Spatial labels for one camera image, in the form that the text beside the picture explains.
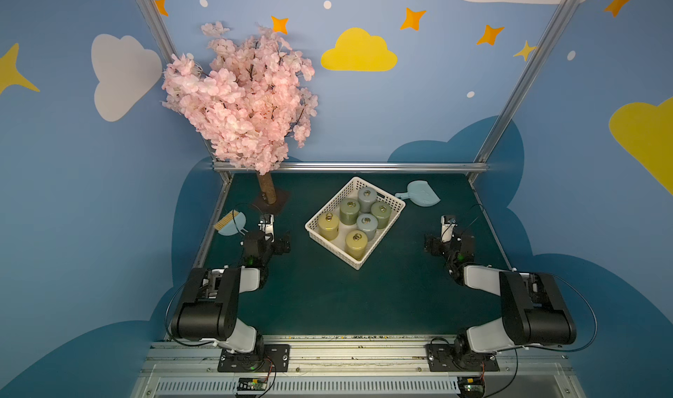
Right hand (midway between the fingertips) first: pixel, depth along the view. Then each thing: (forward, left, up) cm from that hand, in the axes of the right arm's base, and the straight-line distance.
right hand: (442, 232), depth 96 cm
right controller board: (-46, -2, -9) cm, 47 cm away
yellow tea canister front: (-8, +32, +2) cm, 33 cm away
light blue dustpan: (+24, +4, -6) cm, 25 cm away
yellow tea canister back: (-1, +43, +1) cm, 43 cm away
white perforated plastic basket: (-10, +39, +2) cm, 40 cm away
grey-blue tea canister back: (+14, +28, +2) cm, 32 cm away
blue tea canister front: (0, +28, +3) cm, 28 cm away
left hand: (-4, +62, +2) cm, 62 cm away
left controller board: (-50, +60, -7) cm, 78 cm away
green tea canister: (+7, +35, +1) cm, 36 cm away
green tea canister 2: (+6, +22, +3) cm, 23 cm away
